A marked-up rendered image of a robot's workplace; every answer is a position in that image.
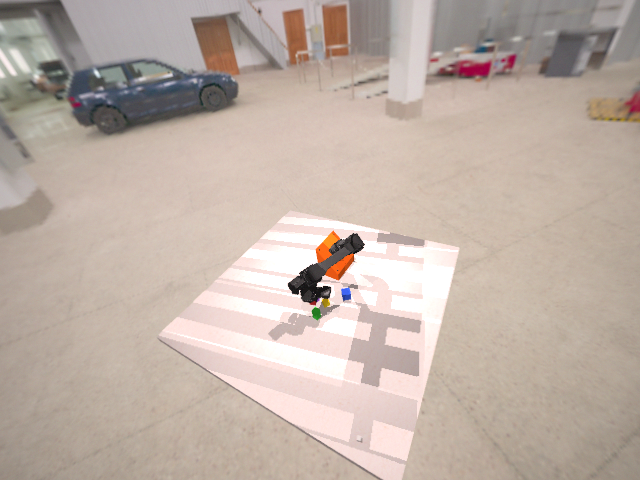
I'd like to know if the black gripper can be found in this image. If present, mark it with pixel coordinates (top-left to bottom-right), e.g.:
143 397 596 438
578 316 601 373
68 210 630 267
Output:
292 284 332 302

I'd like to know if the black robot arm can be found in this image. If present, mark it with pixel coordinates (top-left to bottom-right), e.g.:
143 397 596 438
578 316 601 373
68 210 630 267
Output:
287 233 365 303

